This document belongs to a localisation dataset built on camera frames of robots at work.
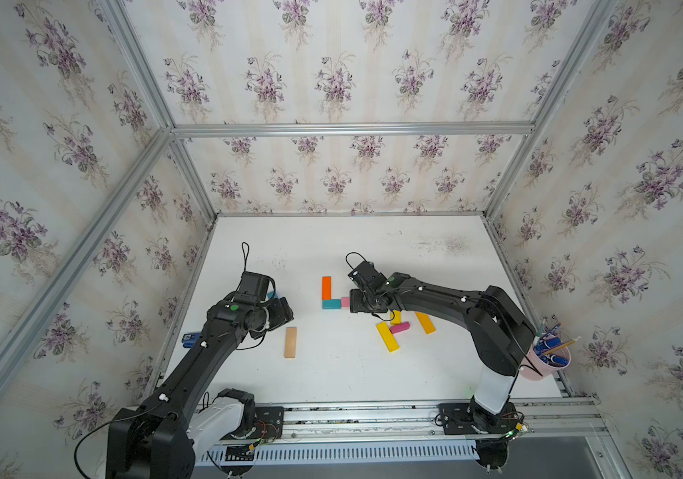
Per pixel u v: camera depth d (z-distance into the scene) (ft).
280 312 2.39
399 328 2.90
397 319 2.98
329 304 3.11
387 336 2.89
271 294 3.19
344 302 3.05
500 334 1.59
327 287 3.21
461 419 2.39
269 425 2.36
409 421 2.46
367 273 2.35
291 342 2.85
